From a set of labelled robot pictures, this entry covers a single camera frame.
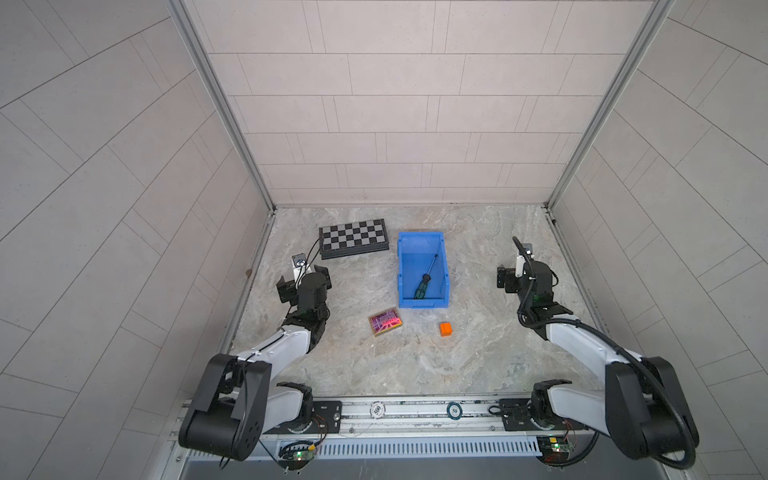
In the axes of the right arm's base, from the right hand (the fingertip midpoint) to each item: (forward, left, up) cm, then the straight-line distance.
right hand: (514, 263), depth 89 cm
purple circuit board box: (-12, +40, -7) cm, 42 cm away
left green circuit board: (-42, +61, -7) cm, 74 cm away
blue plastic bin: (+6, +27, -9) cm, 29 cm away
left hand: (+2, +62, +3) cm, 62 cm away
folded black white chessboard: (+17, +50, -4) cm, 53 cm away
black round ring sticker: (-35, +24, -10) cm, 43 cm away
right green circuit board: (-44, +2, -11) cm, 45 cm away
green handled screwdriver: (-3, +29, -7) cm, 30 cm away
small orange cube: (-15, +23, -8) cm, 29 cm away
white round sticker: (-34, +43, -9) cm, 55 cm away
